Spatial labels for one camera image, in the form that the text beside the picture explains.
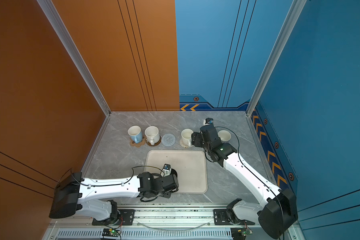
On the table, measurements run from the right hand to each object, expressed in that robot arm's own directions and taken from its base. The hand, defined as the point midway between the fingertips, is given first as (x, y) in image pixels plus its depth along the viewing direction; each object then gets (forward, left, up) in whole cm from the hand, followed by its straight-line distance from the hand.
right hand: (196, 135), depth 80 cm
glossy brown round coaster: (+6, +26, -17) cm, 31 cm away
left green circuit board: (-40, +42, -22) cm, 62 cm away
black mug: (-15, +13, -11) cm, 23 cm away
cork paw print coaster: (+8, +38, -20) cm, 43 cm away
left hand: (-23, +14, -16) cm, 31 cm away
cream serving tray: (-7, +3, -22) cm, 23 cm away
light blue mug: (+10, +38, -11) cm, 41 cm away
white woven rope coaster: (+7, +7, -20) cm, 22 cm away
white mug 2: (+12, +6, -14) cm, 19 cm away
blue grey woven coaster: (+12, +18, -20) cm, 29 cm away
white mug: (+12, +28, -15) cm, 35 cm away
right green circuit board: (-41, -20, -23) cm, 51 cm away
